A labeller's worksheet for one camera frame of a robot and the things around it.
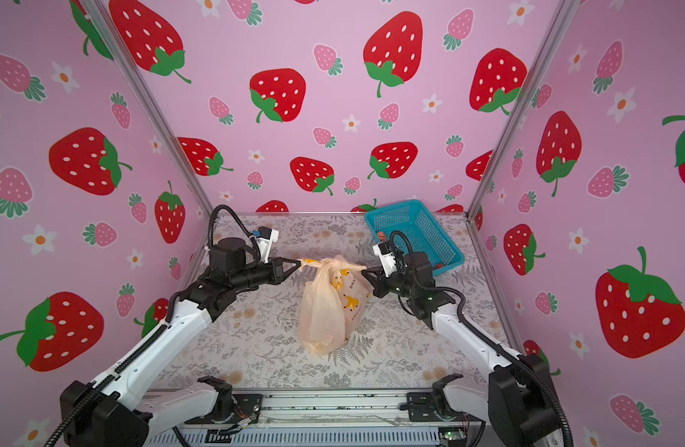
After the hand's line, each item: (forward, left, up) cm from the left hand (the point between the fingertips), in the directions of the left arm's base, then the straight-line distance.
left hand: (300, 262), depth 74 cm
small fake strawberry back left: (+29, -26, -22) cm, 45 cm away
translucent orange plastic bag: (-9, -9, -5) cm, 14 cm away
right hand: (+2, -18, -7) cm, 19 cm away
